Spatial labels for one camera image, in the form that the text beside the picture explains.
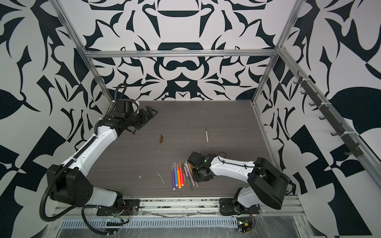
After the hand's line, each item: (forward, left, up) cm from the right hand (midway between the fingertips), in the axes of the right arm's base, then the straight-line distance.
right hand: (196, 177), depth 84 cm
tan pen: (+5, +3, 0) cm, 6 cm away
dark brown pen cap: (+25, +22, +1) cm, 34 cm away
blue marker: (+1, +11, +1) cm, 11 cm away
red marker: (+1, +8, +1) cm, 8 cm away
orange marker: (-1, +9, +1) cm, 9 cm away
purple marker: (-1, +13, +1) cm, 13 cm away
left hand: (+27, +24, +24) cm, 43 cm away
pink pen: (+2, +3, +1) cm, 4 cm away
